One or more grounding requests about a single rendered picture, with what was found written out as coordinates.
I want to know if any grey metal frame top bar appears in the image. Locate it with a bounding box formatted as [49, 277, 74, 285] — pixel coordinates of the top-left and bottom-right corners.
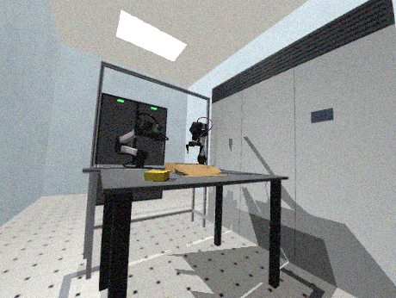
[101, 61, 210, 100]

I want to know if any yellow rectangular block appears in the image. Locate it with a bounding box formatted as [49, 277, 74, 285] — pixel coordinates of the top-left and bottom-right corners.
[144, 170, 170, 182]

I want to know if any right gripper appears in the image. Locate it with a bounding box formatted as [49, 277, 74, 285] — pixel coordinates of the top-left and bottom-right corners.
[148, 124, 169, 141]

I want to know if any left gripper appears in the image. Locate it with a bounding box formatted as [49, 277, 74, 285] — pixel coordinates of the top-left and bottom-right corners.
[186, 135, 204, 156]

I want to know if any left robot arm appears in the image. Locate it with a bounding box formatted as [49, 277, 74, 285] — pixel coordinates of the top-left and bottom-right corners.
[189, 122, 207, 164]

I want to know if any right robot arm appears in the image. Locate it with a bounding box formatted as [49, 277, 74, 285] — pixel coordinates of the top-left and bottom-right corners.
[114, 121, 153, 169]

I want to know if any grey slotted metal crossbar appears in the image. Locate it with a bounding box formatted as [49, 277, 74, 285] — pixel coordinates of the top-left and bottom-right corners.
[82, 168, 165, 173]

